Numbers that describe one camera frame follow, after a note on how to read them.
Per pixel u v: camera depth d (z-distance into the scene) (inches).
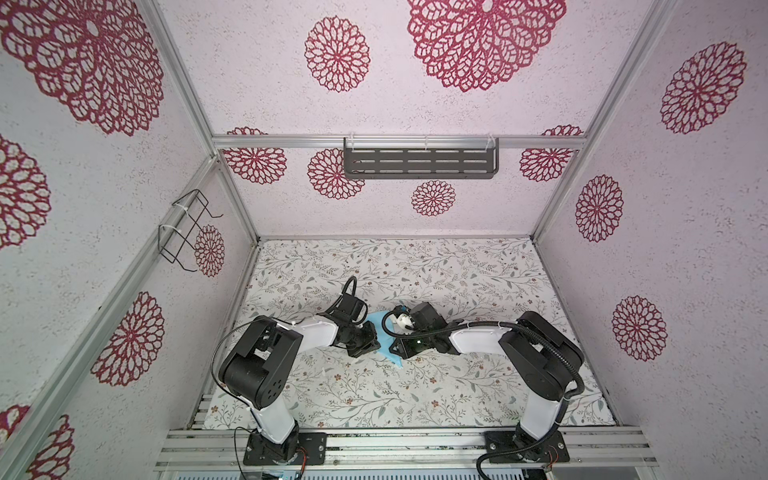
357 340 31.4
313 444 29.5
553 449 28.7
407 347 32.1
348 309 30.0
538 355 19.4
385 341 35.9
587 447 30.0
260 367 18.6
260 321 20.0
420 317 30.1
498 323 21.9
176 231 29.3
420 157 37.0
